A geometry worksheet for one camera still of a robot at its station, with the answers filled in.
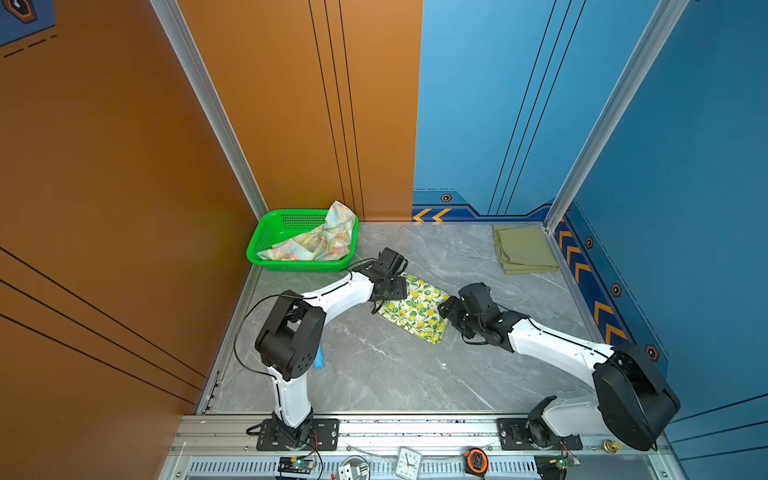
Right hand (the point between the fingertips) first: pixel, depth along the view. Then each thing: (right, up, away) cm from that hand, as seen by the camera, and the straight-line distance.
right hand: (442, 312), depth 88 cm
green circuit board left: (-39, -33, -16) cm, 54 cm away
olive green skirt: (+36, +19, +28) cm, 50 cm away
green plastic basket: (-60, +28, +26) cm, 71 cm away
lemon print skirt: (-6, -1, +6) cm, 9 cm away
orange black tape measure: (+4, -30, -21) cm, 36 cm away
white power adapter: (-24, -28, -26) cm, 45 cm away
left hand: (-13, +7, +7) cm, 16 cm away
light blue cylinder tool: (-36, -13, -4) cm, 38 cm away
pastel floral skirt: (-39, +22, +25) cm, 51 cm away
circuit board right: (+25, -32, -18) cm, 45 cm away
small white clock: (-11, -31, -19) cm, 38 cm away
